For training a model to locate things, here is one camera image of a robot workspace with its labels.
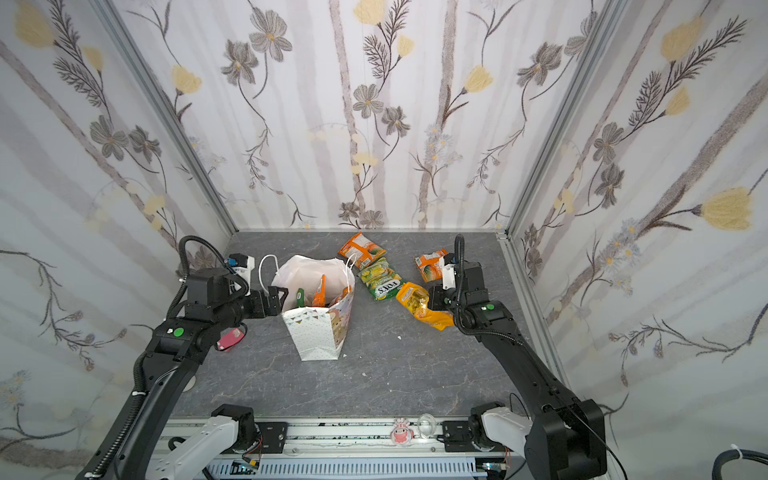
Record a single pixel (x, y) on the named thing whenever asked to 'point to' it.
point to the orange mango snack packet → (361, 250)
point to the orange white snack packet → (431, 265)
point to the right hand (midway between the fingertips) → (426, 284)
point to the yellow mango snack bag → (416, 299)
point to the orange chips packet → (320, 295)
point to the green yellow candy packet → (381, 279)
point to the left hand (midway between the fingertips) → (268, 283)
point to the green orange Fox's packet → (342, 296)
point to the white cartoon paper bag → (318, 332)
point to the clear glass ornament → (426, 425)
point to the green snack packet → (300, 297)
